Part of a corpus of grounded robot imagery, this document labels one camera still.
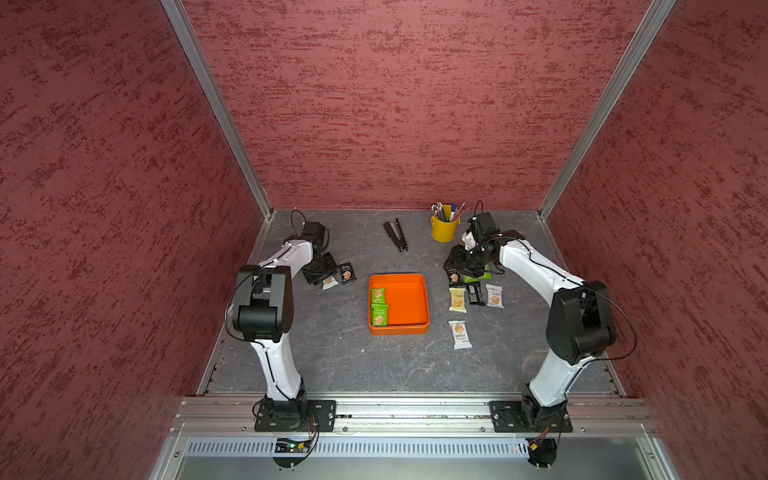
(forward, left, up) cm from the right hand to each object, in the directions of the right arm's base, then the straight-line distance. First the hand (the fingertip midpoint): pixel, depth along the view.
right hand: (449, 270), depth 91 cm
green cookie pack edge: (-4, +23, -8) cm, 24 cm away
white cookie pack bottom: (-17, -2, -9) cm, 19 cm away
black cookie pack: (-2, -9, -10) cm, 14 cm away
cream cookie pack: (-5, -3, -9) cm, 11 cm away
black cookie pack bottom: (+5, +34, -8) cm, 35 cm away
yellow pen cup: (+22, -2, -7) cm, 23 cm away
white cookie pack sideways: (-4, -16, -10) cm, 19 cm away
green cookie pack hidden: (+2, -8, -8) cm, 12 cm away
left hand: (+2, +39, -7) cm, 40 cm away
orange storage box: (-5, +16, -12) cm, 21 cm away
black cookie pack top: (+3, -4, -10) cm, 11 cm away
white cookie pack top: (0, +39, -6) cm, 39 cm away
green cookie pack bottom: (-10, +22, -7) cm, 25 cm away
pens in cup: (+25, -3, 0) cm, 26 cm away
